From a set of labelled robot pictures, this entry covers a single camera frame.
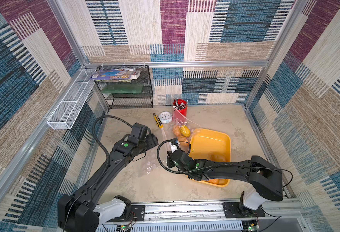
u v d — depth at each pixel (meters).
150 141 0.70
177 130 0.99
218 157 0.87
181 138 0.96
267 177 0.46
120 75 0.82
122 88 0.99
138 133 0.59
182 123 1.02
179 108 0.99
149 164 0.85
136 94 1.14
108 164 0.47
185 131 0.94
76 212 0.37
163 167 0.59
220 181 0.82
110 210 0.55
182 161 0.61
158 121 1.08
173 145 0.71
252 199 0.59
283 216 0.74
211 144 0.99
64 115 0.70
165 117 1.11
